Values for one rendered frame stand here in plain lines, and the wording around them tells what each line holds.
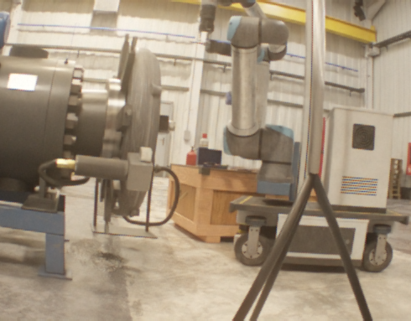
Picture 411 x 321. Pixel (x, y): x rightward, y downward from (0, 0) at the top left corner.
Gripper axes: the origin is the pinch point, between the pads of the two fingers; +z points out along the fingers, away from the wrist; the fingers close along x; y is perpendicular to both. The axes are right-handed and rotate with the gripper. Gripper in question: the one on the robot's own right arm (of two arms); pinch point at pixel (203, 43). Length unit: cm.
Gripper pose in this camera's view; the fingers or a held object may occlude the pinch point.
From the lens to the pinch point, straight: 226.3
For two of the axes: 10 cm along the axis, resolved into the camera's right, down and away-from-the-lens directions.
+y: 3.3, 0.1, -9.5
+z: -1.0, 9.9, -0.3
